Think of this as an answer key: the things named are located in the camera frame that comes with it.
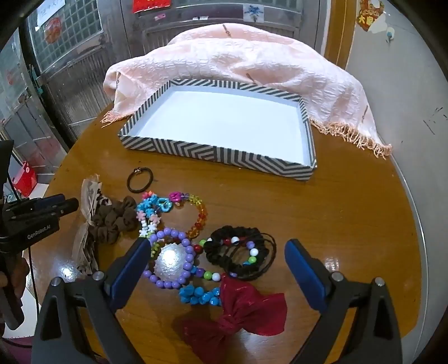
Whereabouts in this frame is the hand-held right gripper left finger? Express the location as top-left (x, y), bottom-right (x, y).
top-left (31, 237), bottom-right (152, 364)

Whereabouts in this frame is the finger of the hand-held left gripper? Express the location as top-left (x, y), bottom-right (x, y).
top-left (39, 194), bottom-right (67, 208)
top-left (48, 198), bottom-right (80, 220)

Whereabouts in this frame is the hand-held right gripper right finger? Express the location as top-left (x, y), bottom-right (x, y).
top-left (284, 239), bottom-right (403, 364)

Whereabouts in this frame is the thin black double hair tie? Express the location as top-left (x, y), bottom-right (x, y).
top-left (227, 231), bottom-right (277, 281)

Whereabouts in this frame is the brown scrunchie with leopard ribbon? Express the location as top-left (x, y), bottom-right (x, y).
top-left (72, 174), bottom-right (139, 279)

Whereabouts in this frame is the purple bead bracelet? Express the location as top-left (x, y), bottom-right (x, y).
top-left (143, 227), bottom-right (197, 289)

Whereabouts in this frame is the colourful flower bead bracelet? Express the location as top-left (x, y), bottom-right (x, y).
top-left (136, 191), bottom-right (165, 243)

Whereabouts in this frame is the mixed colour round bead bracelet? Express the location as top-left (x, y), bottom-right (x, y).
top-left (194, 236), bottom-right (260, 282)

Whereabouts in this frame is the black scrunchie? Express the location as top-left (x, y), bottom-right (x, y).
top-left (203, 226), bottom-right (270, 281)

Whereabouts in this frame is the rainbow crystal bead bracelet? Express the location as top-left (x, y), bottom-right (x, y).
top-left (156, 191), bottom-right (208, 239)

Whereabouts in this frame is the striped cardboard box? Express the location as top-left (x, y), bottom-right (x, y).
top-left (118, 79), bottom-right (317, 181)

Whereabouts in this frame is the person's left hand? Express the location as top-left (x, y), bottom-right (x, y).
top-left (10, 256), bottom-right (31, 309)

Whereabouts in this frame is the red bag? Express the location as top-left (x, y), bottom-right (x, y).
top-left (12, 160), bottom-right (37, 198)

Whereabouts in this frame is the red bow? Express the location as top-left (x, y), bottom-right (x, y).
top-left (182, 275), bottom-right (288, 354)

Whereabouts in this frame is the metal security door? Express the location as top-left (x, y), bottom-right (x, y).
top-left (0, 0), bottom-right (331, 165)

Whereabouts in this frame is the round red sticker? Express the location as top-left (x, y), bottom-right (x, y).
top-left (45, 17), bottom-right (65, 43)

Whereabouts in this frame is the white paper note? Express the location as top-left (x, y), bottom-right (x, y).
top-left (37, 0), bottom-right (67, 22)

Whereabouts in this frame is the pink fringed scarf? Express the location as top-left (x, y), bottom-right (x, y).
top-left (101, 23), bottom-right (393, 160)

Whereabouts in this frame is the red hanging poster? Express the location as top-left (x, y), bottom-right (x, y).
top-left (133, 0), bottom-right (172, 14)

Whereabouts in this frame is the white blue floral sticker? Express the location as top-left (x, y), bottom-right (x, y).
top-left (243, 3), bottom-right (264, 23)

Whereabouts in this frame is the blue bead bracelet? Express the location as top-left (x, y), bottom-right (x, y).
top-left (178, 283), bottom-right (222, 307)

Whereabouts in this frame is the wooden door frame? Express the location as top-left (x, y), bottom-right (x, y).
top-left (324, 0), bottom-right (358, 71)

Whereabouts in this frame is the red gold wall decoration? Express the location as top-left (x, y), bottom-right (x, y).
top-left (356, 0), bottom-right (386, 34)

